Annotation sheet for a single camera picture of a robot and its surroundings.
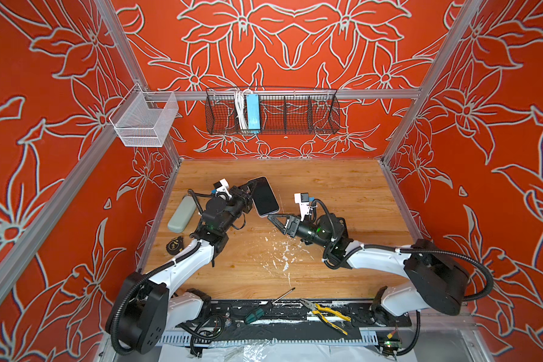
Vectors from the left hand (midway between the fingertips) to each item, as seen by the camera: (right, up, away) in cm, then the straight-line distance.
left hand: (259, 180), depth 74 cm
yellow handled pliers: (+19, -43, 0) cm, 47 cm away
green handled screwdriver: (0, -43, -2) cm, 44 cm away
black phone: (+2, -6, -3) cm, 7 cm away
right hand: (+4, -11, -3) cm, 12 cm away
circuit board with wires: (+41, -51, -5) cm, 66 cm away
